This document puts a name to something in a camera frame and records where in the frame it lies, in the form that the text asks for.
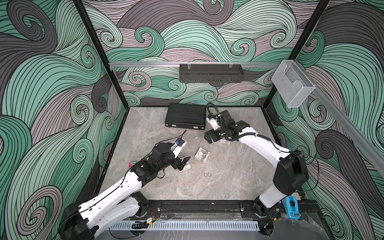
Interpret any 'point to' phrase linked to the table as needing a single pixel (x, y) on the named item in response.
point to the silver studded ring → (205, 174)
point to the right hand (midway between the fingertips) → (210, 134)
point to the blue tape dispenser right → (291, 204)
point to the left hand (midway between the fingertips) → (183, 149)
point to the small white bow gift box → (187, 166)
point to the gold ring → (209, 174)
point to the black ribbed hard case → (186, 116)
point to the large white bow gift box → (202, 154)
